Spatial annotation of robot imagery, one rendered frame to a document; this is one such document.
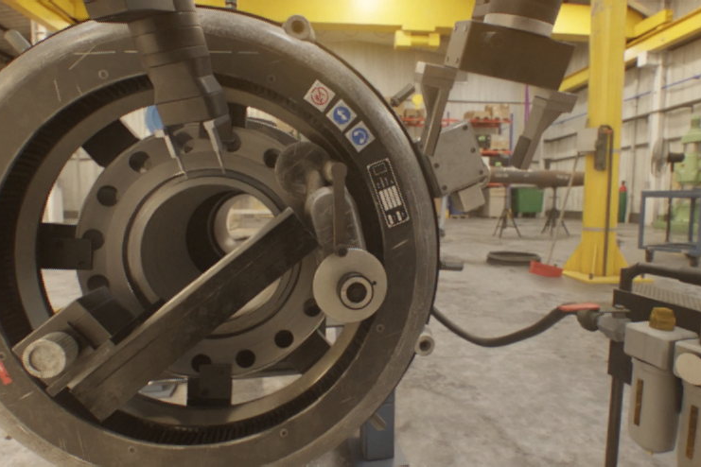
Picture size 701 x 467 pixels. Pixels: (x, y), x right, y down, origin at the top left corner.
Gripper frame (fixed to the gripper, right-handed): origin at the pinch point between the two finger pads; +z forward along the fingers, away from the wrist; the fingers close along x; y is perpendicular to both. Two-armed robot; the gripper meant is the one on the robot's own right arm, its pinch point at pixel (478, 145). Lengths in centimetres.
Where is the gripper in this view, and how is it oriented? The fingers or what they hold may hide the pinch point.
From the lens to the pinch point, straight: 51.1
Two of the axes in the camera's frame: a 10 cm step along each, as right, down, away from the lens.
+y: 1.2, 4.8, -8.7
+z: -1.7, 8.7, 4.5
